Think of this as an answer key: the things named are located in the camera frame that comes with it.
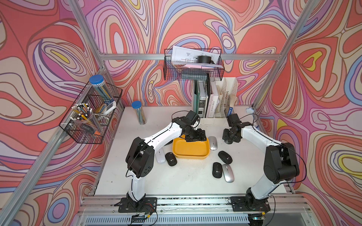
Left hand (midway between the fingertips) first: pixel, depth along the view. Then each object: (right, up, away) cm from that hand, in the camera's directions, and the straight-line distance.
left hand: (203, 139), depth 84 cm
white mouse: (-27, -12, +7) cm, 30 cm away
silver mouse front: (+15, -21, 0) cm, 26 cm away
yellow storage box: (-13, -8, +9) cm, 17 cm away
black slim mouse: (+15, -12, +6) cm, 20 cm away
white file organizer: (+12, +7, +21) cm, 25 cm away
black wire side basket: (-56, +17, -9) cm, 59 cm away
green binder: (-4, +26, +2) cm, 27 cm away
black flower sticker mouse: (-20, -13, +4) cm, 24 cm away
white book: (+8, +24, +9) cm, 27 cm away
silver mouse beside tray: (+8, -4, +12) cm, 15 cm away
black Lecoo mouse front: (+8, -19, 0) cm, 20 cm away
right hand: (+18, -2, +8) cm, 20 cm away
